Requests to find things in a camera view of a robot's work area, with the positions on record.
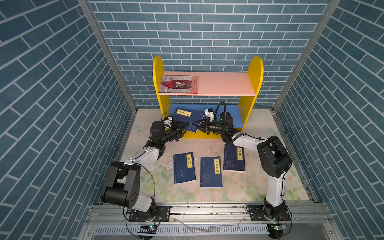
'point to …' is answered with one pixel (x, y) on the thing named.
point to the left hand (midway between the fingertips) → (193, 126)
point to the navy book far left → (184, 169)
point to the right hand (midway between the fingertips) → (194, 125)
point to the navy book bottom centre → (210, 172)
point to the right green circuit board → (275, 230)
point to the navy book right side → (234, 159)
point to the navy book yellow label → (182, 115)
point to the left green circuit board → (148, 229)
